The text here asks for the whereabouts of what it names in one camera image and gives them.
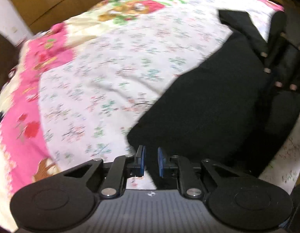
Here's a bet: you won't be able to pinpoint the black pants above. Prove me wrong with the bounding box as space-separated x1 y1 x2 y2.
127 10 300 188

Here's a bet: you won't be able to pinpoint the floral pink bedsheet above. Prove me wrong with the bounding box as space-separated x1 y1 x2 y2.
0 0 300 232

